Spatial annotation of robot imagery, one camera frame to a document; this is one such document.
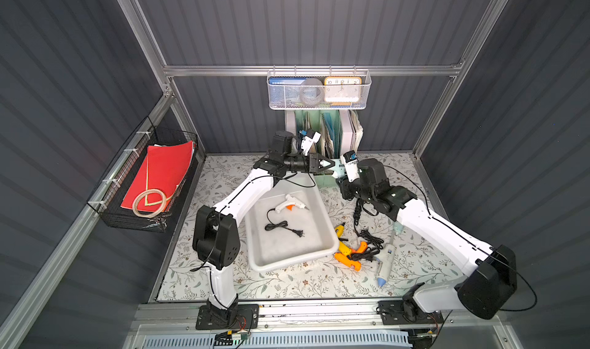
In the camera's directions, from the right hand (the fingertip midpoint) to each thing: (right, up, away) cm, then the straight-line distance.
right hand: (347, 175), depth 80 cm
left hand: (-7, +4, -4) cm, 8 cm away
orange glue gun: (+1, -31, +3) cm, 31 cm away
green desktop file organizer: (-5, +22, +20) cm, 30 cm away
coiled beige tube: (-60, -11, -13) cm, 63 cm away
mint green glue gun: (-3, +3, -3) cm, 5 cm away
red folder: (-60, +2, -7) cm, 61 cm away
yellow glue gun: (-1, -27, +5) cm, 28 cm away
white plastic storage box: (-19, -20, +14) cm, 31 cm away
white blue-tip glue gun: (+13, -32, +2) cm, 34 cm away
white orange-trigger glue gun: (-21, -12, +19) cm, 31 cm away
